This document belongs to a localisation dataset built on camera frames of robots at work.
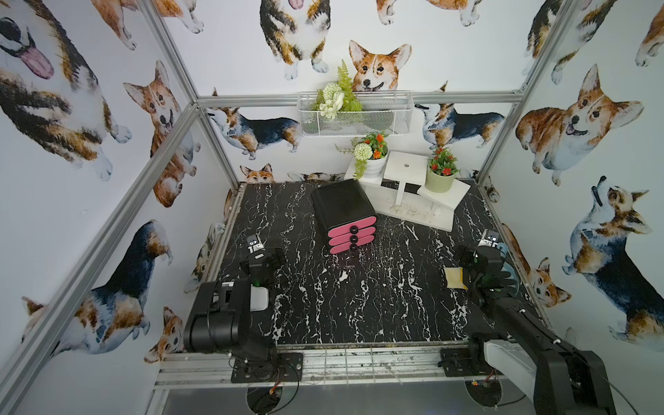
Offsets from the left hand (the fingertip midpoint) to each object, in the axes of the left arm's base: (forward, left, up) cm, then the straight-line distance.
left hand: (263, 243), depth 93 cm
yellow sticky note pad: (-12, -68, -6) cm, 69 cm away
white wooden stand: (+21, -53, +2) cm, 57 cm away
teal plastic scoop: (-1, -89, -5) cm, 89 cm away
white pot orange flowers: (+20, -38, +23) cm, 49 cm away
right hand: (-5, -73, +7) cm, 73 cm away
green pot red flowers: (+16, -63, +19) cm, 68 cm away
